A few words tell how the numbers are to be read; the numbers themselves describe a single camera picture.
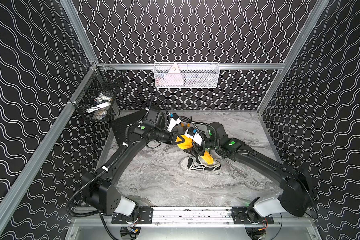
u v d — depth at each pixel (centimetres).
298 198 42
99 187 40
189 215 76
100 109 73
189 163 89
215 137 60
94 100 85
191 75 126
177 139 71
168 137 66
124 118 110
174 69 88
